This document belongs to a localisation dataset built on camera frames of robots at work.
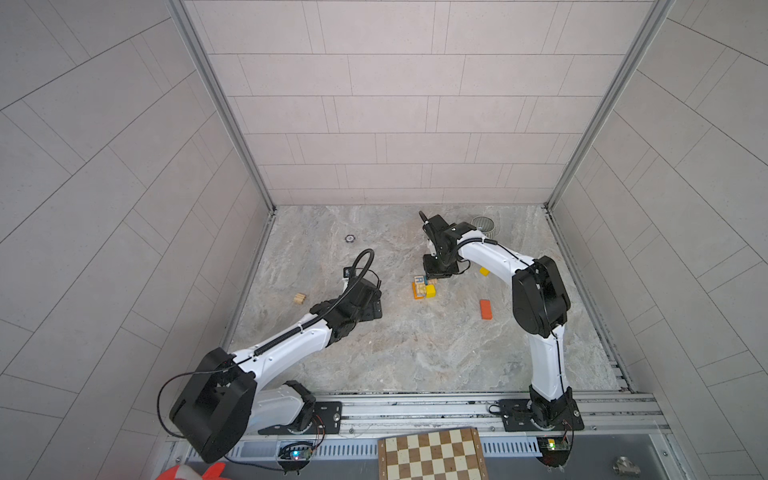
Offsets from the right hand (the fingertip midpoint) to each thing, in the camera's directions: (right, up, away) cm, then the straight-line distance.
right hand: (427, 275), depth 93 cm
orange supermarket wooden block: (-4, -4, -2) cm, 6 cm away
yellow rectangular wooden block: (+10, +5, -30) cm, 32 cm away
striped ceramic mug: (+23, +16, +15) cm, 32 cm away
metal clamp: (+40, -37, -29) cm, 61 cm away
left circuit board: (-32, -35, -29) cm, 55 cm away
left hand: (-17, -6, -7) cm, 19 cm away
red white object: (-52, -34, -34) cm, 71 cm away
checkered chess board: (+1, -35, -29) cm, 45 cm away
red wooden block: (+18, -9, -2) cm, 20 cm away
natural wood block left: (-40, -7, -2) cm, 40 cm away
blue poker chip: (-27, +11, +14) cm, 33 cm away
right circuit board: (+27, -36, -25) cm, 52 cm away
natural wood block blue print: (-2, -4, -4) cm, 6 cm away
